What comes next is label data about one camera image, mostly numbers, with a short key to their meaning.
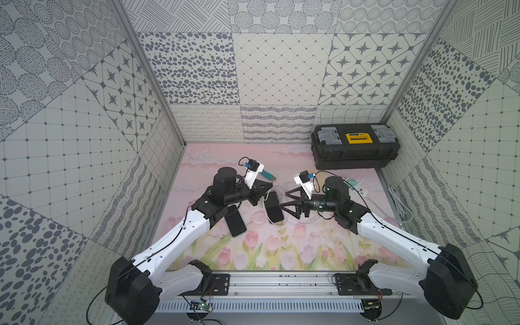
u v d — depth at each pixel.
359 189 0.98
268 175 1.06
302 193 0.67
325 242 0.85
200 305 0.70
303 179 0.66
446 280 0.39
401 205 0.95
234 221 0.90
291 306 0.70
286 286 0.76
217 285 0.73
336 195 0.60
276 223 0.91
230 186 0.60
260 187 0.67
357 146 1.00
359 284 0.66
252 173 0.64
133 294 0.38
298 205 0.64
